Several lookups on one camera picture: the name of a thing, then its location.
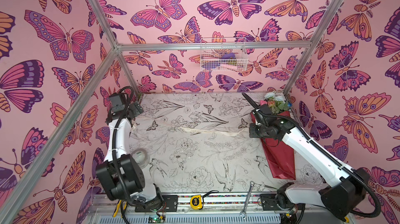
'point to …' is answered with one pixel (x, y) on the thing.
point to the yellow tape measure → (196, 201)
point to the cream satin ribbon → (197, 130)
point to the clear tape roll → (140, 157)
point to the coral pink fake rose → (271, 102)
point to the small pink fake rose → (263, 102)
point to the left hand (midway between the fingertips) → (132, 108)
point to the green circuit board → (154, 219)
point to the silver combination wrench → (244, 212)
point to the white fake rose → (280, 105)
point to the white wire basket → (223, 54)
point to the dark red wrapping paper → (280, 155)
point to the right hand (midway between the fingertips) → (252, 129)
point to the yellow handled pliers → (117, 207)
